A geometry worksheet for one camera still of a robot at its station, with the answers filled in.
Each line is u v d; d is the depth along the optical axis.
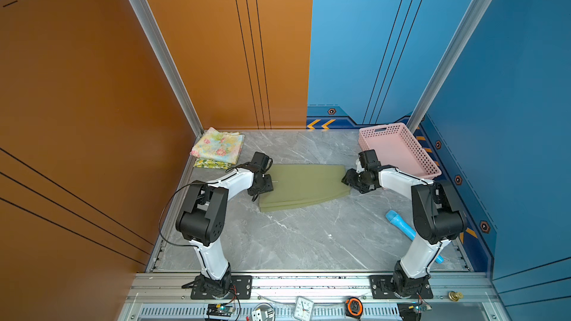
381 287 0.72
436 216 0.49
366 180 0.74
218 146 1.09
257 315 0.62
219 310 0.71
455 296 0.70
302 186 0.97
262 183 0.83
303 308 0.68
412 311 0.71
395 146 1.10
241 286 0.74
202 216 0.49
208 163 1.05
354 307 0.67
